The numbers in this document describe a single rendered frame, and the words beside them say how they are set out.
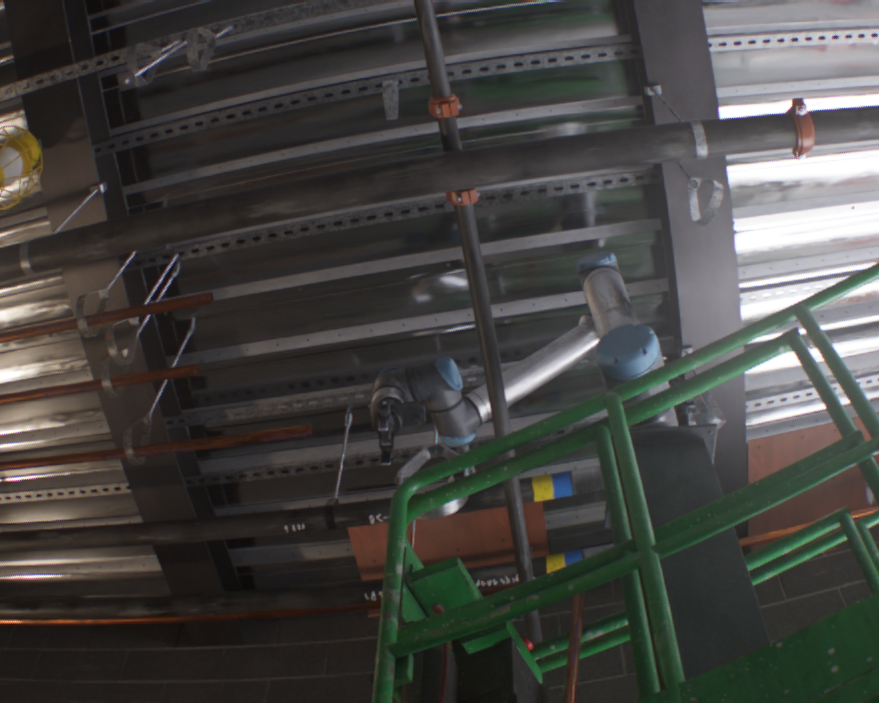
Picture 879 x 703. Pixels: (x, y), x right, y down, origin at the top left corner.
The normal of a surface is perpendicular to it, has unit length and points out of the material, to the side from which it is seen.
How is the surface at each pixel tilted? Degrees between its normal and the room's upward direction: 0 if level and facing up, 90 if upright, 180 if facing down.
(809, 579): 90
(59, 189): 180
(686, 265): 180
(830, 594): 90
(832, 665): 90
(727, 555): 90
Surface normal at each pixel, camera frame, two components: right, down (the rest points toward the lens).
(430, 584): -0.04, 0.40
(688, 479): -0.05, -0.91
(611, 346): -0.32, -0.83
